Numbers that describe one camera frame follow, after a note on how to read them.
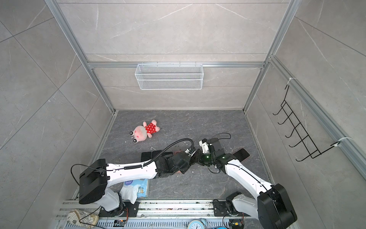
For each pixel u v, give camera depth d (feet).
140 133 3.19
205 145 2.55
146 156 3.08
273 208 1.30
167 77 3.30
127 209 2.39
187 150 2.29
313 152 1.85
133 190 2.45
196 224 2.17
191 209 2.45
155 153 3.06
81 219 2.01
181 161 1.97
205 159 2.32
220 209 2.40
